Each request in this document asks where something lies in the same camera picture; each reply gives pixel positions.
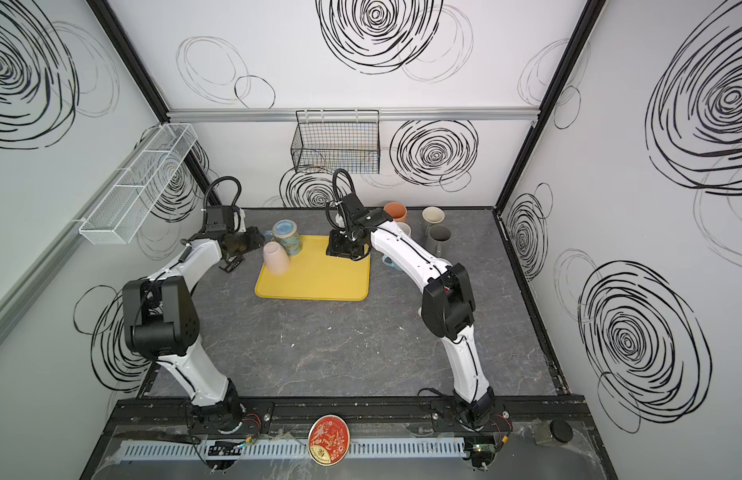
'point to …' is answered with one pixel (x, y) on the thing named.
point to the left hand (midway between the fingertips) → (261, 236)
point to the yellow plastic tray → (313, 274)
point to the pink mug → (276, 258)
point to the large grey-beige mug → (438, 234)
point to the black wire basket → (337, 142)
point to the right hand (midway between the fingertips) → (326, 251)
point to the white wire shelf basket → (119, 215)
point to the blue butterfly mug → (285, 232)
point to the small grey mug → (433, 214)
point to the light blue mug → (389, 262)
